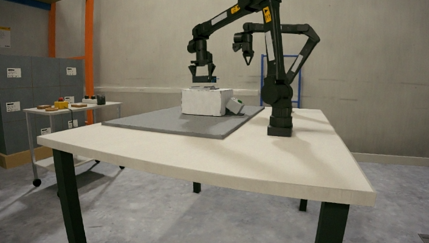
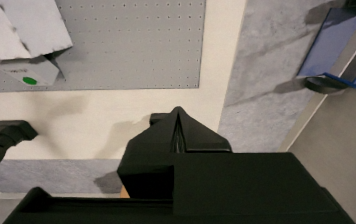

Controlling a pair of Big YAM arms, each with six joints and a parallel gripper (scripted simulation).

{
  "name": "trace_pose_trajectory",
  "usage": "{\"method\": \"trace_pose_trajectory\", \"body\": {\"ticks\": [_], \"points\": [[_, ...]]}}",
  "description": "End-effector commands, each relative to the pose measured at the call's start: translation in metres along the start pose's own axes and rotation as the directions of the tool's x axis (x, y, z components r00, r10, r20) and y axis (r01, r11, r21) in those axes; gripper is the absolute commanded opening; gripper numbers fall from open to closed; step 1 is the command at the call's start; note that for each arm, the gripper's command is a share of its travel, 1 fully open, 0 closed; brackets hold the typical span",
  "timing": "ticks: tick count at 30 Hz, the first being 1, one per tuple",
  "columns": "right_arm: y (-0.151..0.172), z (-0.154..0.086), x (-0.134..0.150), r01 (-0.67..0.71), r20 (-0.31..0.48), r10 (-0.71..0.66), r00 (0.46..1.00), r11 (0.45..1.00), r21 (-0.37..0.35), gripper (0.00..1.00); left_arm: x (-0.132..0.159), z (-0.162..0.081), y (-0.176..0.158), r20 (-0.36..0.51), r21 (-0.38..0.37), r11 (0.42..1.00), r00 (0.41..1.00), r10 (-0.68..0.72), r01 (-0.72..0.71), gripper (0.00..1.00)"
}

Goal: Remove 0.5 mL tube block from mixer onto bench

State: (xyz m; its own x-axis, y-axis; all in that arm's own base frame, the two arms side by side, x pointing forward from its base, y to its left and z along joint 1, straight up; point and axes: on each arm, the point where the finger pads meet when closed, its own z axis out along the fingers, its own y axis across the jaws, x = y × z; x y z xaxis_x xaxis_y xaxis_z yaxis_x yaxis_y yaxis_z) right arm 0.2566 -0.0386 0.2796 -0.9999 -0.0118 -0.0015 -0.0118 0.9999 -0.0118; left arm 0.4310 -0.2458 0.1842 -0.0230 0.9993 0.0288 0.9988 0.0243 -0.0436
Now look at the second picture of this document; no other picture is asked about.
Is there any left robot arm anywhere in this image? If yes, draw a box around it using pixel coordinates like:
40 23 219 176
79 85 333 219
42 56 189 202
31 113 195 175
0 122 35 162

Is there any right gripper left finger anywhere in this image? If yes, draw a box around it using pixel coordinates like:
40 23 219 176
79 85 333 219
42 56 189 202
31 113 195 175
123 106 178 154

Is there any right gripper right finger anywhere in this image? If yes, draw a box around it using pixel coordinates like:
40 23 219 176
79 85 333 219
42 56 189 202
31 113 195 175
178 106 233 153

